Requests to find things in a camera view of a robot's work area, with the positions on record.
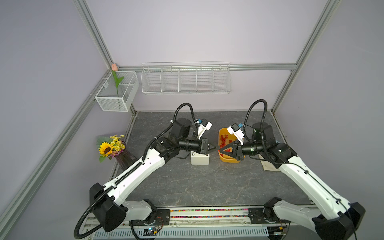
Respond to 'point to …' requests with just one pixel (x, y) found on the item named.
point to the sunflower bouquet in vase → (114, 146)
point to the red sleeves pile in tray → (224, 140)
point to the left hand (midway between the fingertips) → (218, 150)
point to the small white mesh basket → (119, 92)
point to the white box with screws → (199, 159)
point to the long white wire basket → (186, 77)
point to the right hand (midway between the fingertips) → (220, 150)
